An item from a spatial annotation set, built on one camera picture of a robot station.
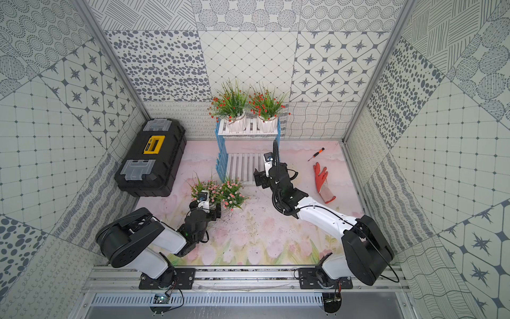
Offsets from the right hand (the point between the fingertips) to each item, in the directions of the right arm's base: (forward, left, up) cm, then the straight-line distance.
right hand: (268, 167), depth 85 cm
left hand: (-10, +24, -12) cm, 28 cm away
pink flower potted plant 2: (-13, +16, -4) cm, 21 cm away
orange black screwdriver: (+27, -31, -19) cm, 45 cm away
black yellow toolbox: (-1, +52, 0) cm, 52 cm away
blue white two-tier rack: (+23, +16, -17) cm, 33 cm away
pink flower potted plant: (-6, +25, -5) cm, 26 cm away
